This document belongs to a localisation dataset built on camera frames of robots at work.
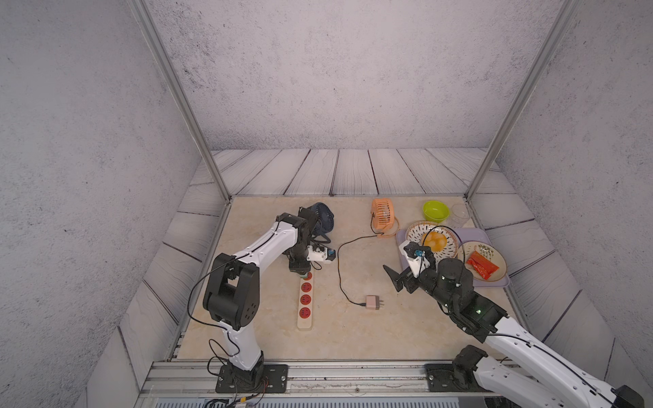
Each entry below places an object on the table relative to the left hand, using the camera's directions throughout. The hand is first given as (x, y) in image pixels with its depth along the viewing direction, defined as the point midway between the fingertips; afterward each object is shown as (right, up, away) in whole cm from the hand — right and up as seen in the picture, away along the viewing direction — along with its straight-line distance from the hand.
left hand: (304, 262), depth 90 cm
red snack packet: (+64, -2, +4) cm, 65 cm away
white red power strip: (+1, -12, -3) cm, 13 cm away
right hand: (+29, +5, -17) cm, 34 cm away
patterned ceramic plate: (+44, +10, +15) cm, 48 cm away
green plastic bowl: (+54, +18, +21) cm, 61 cm away
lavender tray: (+38, +7, +14) cm, 41 cm away
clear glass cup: (+65, +18, +21) cm, 70 cm away
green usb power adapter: (0, -5, -1) cm, 5 cm away
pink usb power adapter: (+23, -13, -3) cm, 27 cm away
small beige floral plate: (+69, +3, +9) cm, 70 cm away
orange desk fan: (+31, +13, +12) cm, 35 cm away
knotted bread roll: (+49, +7, +9) cm, 51 cm away
